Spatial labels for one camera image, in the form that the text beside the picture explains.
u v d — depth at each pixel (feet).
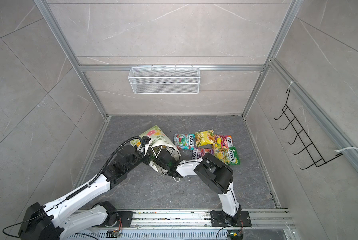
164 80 3.29
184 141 3.31
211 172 1.76
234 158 3.03
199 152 3.13
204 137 3.31
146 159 2.23
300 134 2.23
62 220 1.39
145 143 2.09
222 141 3.30
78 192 1.53
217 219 2.40
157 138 2.65
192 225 2.39
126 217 2.40
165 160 2.35
